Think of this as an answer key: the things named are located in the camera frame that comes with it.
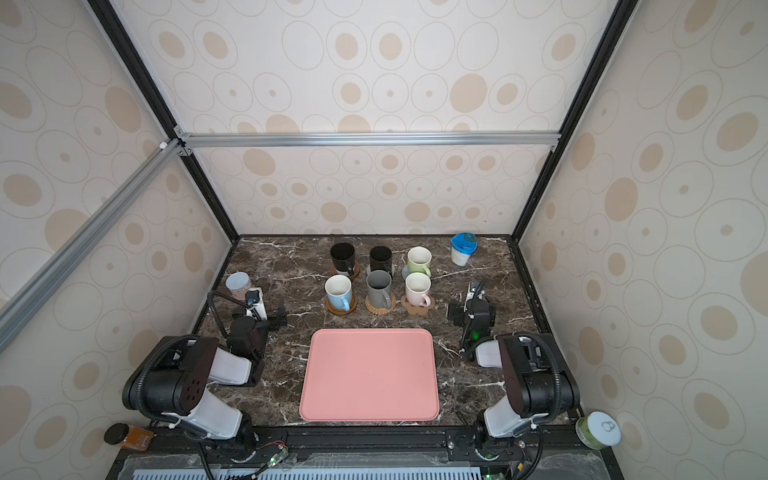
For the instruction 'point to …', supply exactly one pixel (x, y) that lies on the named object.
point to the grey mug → (379, 289)
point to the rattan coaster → (380, 311)
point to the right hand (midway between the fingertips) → (473, 299)
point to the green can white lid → (598, 430)
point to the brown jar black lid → (129, 437)
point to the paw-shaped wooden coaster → (417, 309)
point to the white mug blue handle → (339, 291)
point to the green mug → (419, 260)
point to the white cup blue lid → (462, 246)
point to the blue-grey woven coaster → (405, 271)
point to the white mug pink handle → (417, 286)
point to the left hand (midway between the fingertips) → (272, 293)
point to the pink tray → (370, 375)
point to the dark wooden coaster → (358, 268)
